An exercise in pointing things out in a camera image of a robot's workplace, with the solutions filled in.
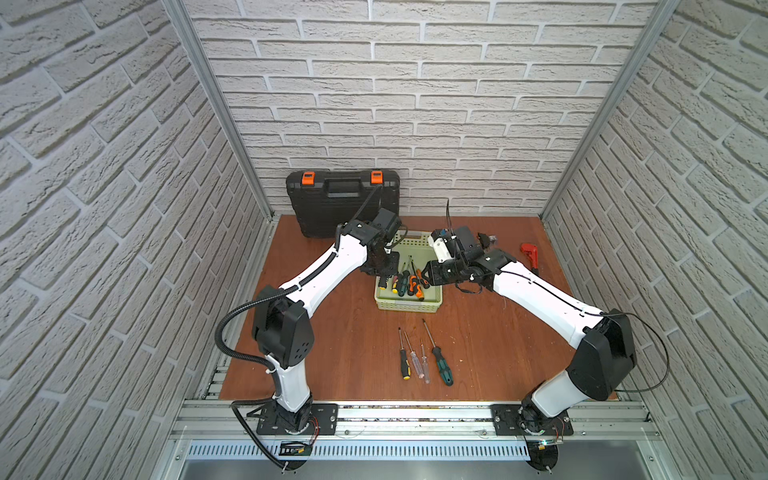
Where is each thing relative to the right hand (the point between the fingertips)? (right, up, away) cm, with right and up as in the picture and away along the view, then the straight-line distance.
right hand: (432, 272), depth 83 cm
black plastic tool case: (-33, +22, +9) cm, 41 cm away
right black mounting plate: (+17, -37, -9) cm, 42 cm away
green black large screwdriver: (+3, -26, -3) cm, 27 cm away
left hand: (-10, +1, +1) cm, 11 cm away
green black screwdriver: (-8, -5, +13) cm, 16 cm away
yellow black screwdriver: (-10, -4, +14) cm, 18 cm away
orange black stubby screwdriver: (-5, -6, +14) cm, 16 cm away
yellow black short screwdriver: (-8, -25, -1) cm, 26 cm away
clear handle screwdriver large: (-5, -25, 0) cm, 26 cm away
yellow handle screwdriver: (-2, -8, +11) cm, 14 cm away
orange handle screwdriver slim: (-4, -1, +19) cm, 20 cm away
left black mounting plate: (-29, -36, -10) cm, 47 cm away
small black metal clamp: (+24, +10, +27) cm, 38 cm away
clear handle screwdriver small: (-2, -26, -2) cm, 26 cm away
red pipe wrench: (+40, +5, +24) cm, 47 cm away
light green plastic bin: (-5, +8, +24) cm, 25 cm away
